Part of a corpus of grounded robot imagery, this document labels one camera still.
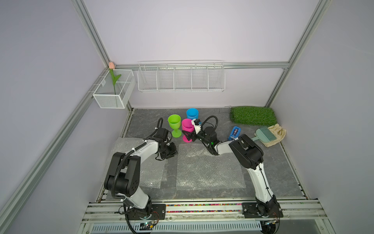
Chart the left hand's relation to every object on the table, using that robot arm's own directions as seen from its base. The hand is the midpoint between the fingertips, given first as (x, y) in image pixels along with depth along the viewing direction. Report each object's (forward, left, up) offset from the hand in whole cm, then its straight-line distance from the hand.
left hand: (177, 154), depth 90 cm
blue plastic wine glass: (+25, -12, +9) cm, 29 cm away
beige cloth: (+13, -75, -4) cm, 76 cm away
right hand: (+16, -6, +7) cm, 19 cm away
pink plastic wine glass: (+11, -8, +13) cm, 19 cm away
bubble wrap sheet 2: (-8, -13, -4) cm, 16 cm away
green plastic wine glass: (+19, +1, +9) cm, 21 cm away
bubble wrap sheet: (-10, +14, -4) cm, 18 cm away
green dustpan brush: (+12, -62, -3) cm, 63 cm away
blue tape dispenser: (+14, -41, -1) cm, 43 cm away
